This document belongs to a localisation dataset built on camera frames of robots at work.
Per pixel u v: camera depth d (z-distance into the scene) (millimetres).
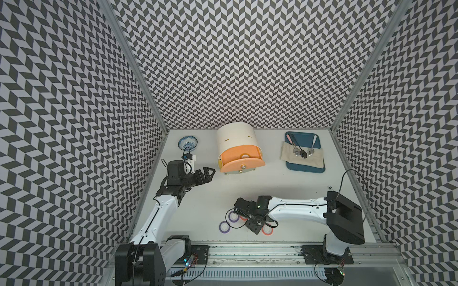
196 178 734
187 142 1101
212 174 773
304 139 1125
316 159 1020
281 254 744
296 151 1057
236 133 868
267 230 792
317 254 722
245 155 842
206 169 746
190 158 762
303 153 1059
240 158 825
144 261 385
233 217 828
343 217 442
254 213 588
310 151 1051
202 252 766
